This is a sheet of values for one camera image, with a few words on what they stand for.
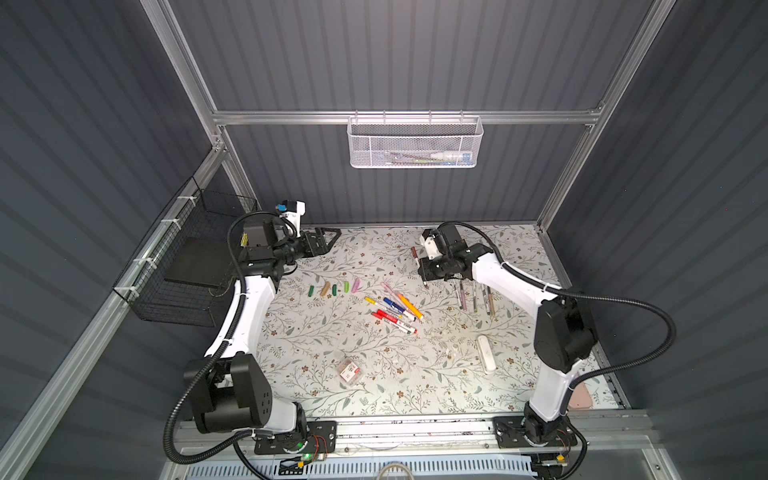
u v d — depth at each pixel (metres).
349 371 0.82
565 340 0.49
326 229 0.71
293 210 0.71
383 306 0.97
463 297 0.99
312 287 1.02
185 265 0.71
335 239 0.74
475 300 0.99
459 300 0.98
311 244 0.69
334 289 1.02
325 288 1.02
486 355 0.84
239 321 0.47
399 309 0.96
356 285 1.02
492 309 0.96
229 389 0.42
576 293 0.51
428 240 0.83
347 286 1.02
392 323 0.93
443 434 0.75
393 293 1.00
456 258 0.67
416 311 0.96
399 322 0.93
